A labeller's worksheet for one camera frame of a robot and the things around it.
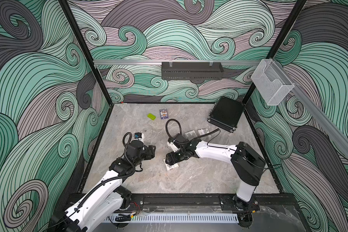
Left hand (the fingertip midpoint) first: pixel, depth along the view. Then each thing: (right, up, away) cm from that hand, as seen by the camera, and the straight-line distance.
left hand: (151, 146), depth 80 cm
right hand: (+10, -10, +4) cm, 15 cm away
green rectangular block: (-4, +16, +30) cm, 34 cm away
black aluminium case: (+56, +19, +33) cm, 68 cm away
